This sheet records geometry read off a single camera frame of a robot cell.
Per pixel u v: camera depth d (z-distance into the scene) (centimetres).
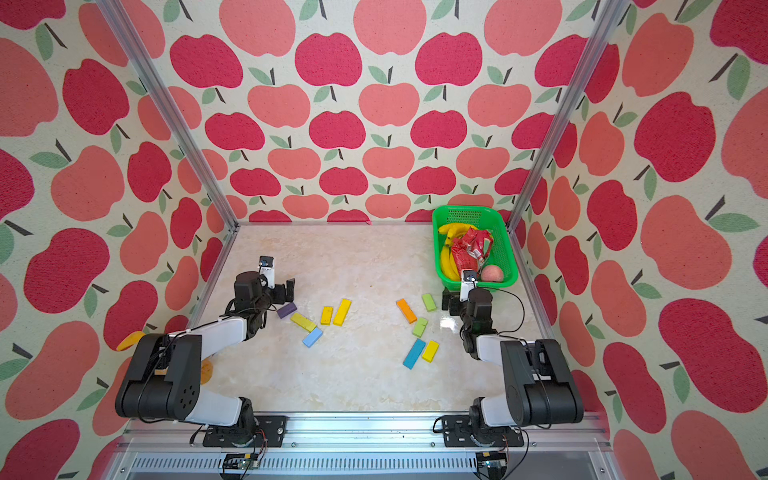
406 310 96
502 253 104
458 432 73
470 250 99
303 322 93
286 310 96
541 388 43
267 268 81
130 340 64
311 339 90
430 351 88
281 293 86
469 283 80
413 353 88
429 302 98
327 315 96
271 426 75
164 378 45
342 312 96
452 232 105
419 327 93
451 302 84
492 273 98
